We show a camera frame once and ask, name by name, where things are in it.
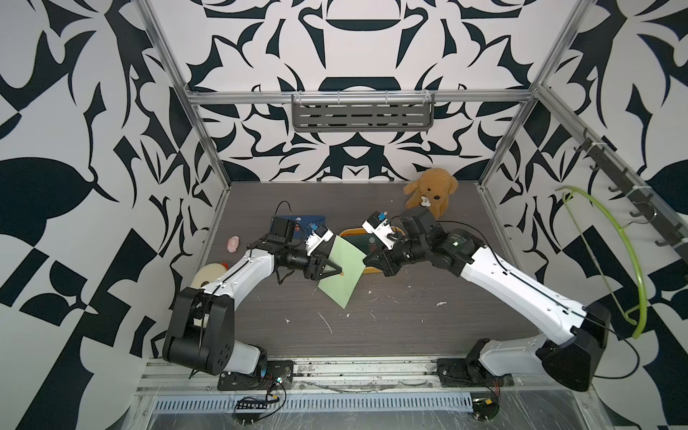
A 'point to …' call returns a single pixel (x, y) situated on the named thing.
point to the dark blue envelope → (302, 222)
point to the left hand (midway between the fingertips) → (335, 263)
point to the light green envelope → (340, 288)
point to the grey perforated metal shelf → (362, 116)
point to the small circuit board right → (485, 408)
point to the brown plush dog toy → (431, 191)
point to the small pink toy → (232, 244)
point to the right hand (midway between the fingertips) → (365, 256)
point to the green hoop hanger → (631, 319)
